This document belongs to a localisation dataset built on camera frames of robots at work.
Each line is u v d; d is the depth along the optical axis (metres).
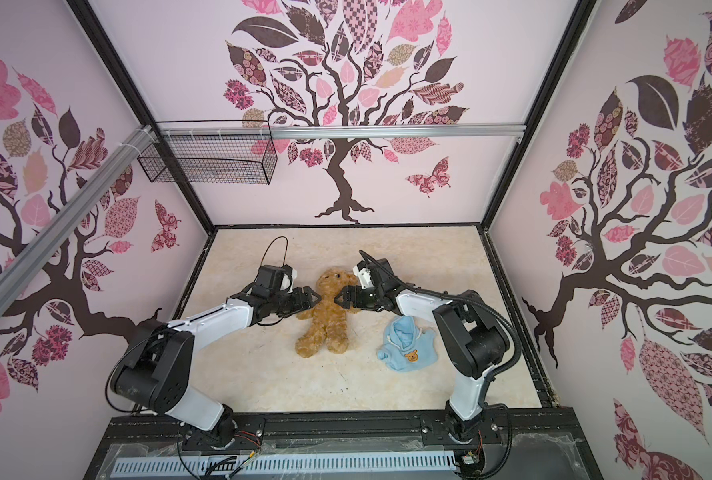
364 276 0.86
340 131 0.92
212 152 0.95
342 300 0.83
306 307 0.82
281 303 0.79
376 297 0.79
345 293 0.83
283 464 0.70
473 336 0.49
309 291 0.84
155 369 0.45
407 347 0.86
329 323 0.86
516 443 0.72
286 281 0.75
